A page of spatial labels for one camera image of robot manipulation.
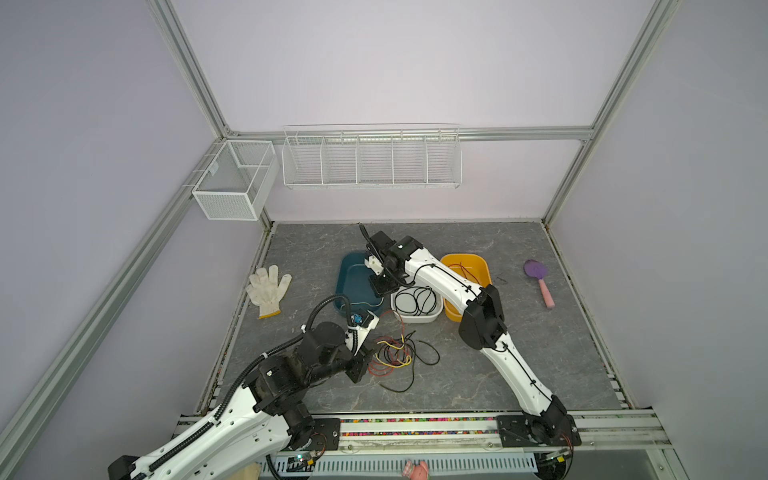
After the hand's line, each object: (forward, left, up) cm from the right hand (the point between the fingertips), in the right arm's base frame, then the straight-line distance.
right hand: (379, 294), depth 93 cm
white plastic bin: (-6, -11, -6) cm, 14 cm away
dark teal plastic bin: (+10, +10, -8) cm, 16 cm away
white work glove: (+5, +40, -6) cm, 41 cm away
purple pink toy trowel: (+13, -55, -5) cm, 57 cm away
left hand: (-22, -1, +11) cm, 25 cm away
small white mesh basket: (+35, +49, +19) cm, 63 cm away
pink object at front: (-44, -10, -3) cm, 46 cm away
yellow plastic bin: (+14, -32, -5) cm, 35 cm away
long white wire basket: (+39, +3, +25) cm, 46 cm away
